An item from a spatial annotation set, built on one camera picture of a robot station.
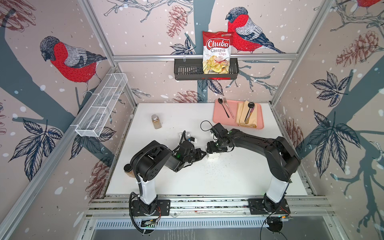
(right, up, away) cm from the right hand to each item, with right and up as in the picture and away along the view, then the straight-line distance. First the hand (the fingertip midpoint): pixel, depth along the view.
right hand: (210, 150), depth 91 cm
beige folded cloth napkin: (+29, +28, +26) cm, 48 cm away
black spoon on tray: (+12, +34, +31) cm, 47 cm away
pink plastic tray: (+14, +23, +23) cm, 36 cm away
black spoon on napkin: (+36, +30, +27) cm, 54 cm away
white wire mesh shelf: (-60, +27, -12) cm, 67 cm away
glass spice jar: (-37, +17, +9) cm, 42 cm away
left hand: (0, -1, -1) cm, 2 cm away
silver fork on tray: (+16, +33, +31) cm, 48 cm away
